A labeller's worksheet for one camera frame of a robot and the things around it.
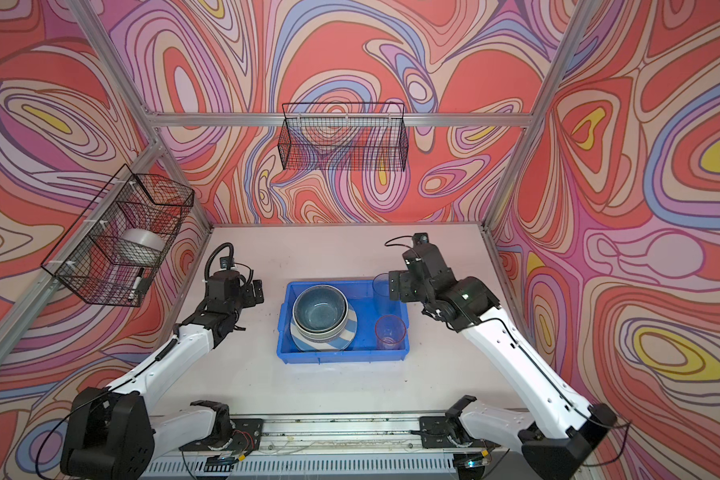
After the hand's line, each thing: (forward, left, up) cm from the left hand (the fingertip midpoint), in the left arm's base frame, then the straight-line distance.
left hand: (245, 282), depth 87 cm
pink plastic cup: (-11, -43, -11) cm, 46 cm away
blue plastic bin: (-15, -35, -12) cm, 40 cm away
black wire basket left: (-1, +28, +16) cm, 32 cm away
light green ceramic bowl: (-16, -23, 0) cm, 29 cm away
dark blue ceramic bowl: (-6, -22, -4) cm, 23 cm away
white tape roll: (-3, +18, +19) cm, 27 cm away
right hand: (-9, -48, +12) cm, 50 cm away
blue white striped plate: (-15, -27, -8) cm, 32 cm away
